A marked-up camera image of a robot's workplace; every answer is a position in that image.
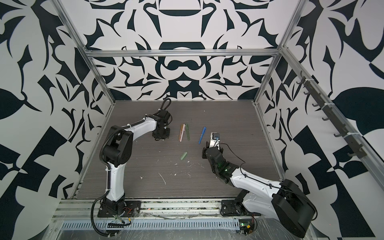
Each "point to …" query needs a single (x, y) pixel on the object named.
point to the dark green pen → (187, 131)
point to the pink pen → (183, 131)
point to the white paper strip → (162, 178)
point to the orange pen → (181, 130)
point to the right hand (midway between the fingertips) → (207, 142)
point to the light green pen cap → (183, 156)
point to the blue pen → (202, 134)
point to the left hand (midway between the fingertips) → (165, 134)
